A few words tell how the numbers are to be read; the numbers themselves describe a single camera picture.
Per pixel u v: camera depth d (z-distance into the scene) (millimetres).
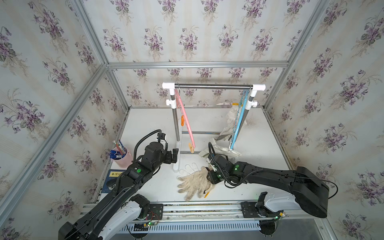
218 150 767
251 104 675
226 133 814
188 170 872
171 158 686
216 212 748
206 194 781
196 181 816
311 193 419
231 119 1099
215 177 726
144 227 717
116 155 829
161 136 649
